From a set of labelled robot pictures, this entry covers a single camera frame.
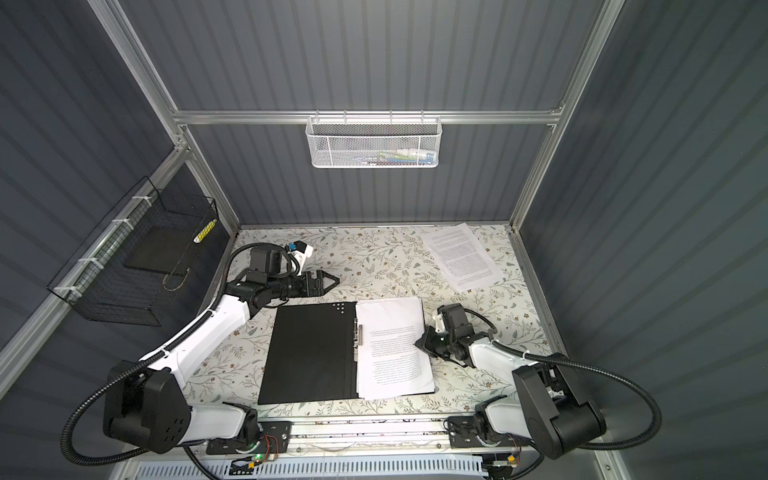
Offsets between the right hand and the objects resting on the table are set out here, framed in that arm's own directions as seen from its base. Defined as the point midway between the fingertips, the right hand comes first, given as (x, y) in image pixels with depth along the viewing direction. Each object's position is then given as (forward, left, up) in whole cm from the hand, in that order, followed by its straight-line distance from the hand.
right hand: (419, 345), depth 88 cm
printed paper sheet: (-5, +9, +1) cm, 10 cm away
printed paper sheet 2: (+35, -18, -2) cm, 39 cm away
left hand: (+11, +25, +18) cm, 33 cm away
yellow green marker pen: (+21, +60, +28) cm, 69 cm away
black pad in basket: (+16, +69, +27) cm, 75 cm away
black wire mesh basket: (0, +71, +35) cm, 79 cm away
